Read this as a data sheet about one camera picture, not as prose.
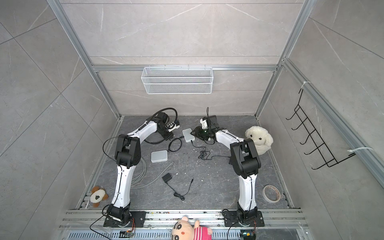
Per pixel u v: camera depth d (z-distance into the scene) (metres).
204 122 0.93
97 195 0.78
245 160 0.54
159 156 0.96
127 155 0.61
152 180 0.86
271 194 0.82
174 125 0.95
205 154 0.98
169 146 1.01
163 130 0.91
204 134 0.86
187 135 1.07
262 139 0.83
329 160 0.58
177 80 1.01
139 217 0.74
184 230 0.65
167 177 0.86
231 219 0.73
